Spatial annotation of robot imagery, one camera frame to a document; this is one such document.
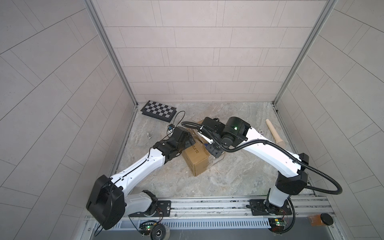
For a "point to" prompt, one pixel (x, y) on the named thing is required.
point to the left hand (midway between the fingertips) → (191, 140)
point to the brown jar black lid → (320, 219)
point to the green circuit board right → (277, 225)
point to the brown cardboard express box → (197, 154)
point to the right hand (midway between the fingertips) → (212, 151)
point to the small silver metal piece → (149, 136)
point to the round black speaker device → (157, 231)
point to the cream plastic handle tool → (279, 141)
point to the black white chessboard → (159, 111)
